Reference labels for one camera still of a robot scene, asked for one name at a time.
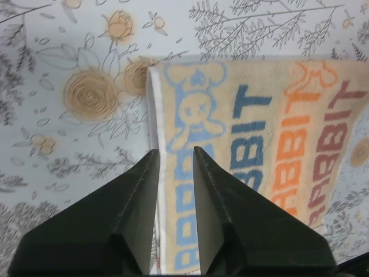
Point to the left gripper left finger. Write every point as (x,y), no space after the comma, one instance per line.
(109,231)

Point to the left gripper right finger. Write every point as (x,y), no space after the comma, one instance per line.
(242,232)

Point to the striped rabbit print towel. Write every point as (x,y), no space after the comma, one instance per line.
(281,127)

